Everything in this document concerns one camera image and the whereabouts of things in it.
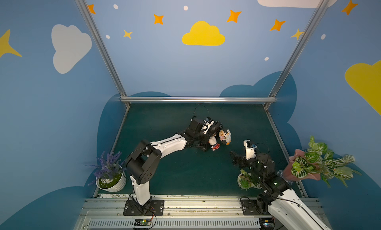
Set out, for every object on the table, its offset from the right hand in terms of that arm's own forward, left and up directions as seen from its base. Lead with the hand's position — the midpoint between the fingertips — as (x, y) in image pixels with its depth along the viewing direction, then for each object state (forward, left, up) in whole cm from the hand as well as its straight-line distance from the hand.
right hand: (239, 148), depth 81 cm
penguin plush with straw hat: (+11, +6, -4) cm, 13 cm away
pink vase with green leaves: (-11, -30, +11) cm, 34 cm away
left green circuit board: (-36, +49, -15) cm, 62 cm away
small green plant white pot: (-14, -3, -9) cm, 17 cm away
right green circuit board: (-32, -13, -16) cm, 38 cm away
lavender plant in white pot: (-20, +63, +4) cm, 67 cm away
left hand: (+12, +16, -1) cm, 20 cm away
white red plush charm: (+4, +13, -6) cm, 15 cm away
